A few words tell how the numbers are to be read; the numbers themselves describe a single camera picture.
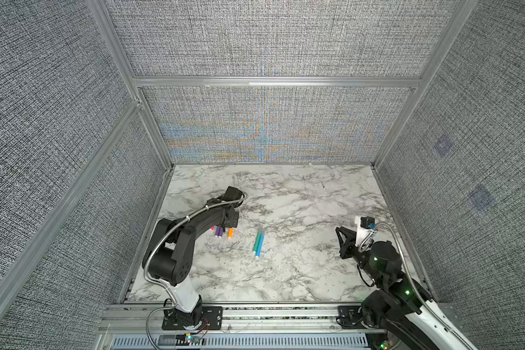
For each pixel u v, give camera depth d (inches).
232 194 31.4
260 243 35.4
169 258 18.4
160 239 17.5
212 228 23.9
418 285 20.8
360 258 24.2
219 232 36.4
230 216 27.3
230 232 37.1
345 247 25.1
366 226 23.8
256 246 35.3
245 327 28.7
